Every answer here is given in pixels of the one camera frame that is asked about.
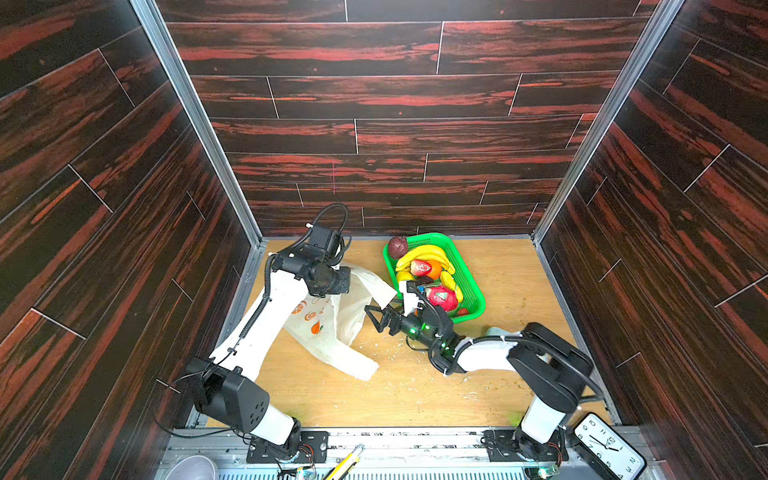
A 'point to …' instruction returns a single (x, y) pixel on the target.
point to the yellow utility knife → (347, 464)
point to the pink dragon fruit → (442, 296)
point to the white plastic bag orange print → (331, 326)
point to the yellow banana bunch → (425, 252)
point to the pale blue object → (495, 331)
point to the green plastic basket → (473, 299)
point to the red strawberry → (420, 268)
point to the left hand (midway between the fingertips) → (345, 283)
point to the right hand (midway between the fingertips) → (378, 301)
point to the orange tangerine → (436, 269)
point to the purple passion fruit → (398, 247)
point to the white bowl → (195, 467)
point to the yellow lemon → (405, 276)
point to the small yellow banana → (449, 282)
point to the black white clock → (618, 458)
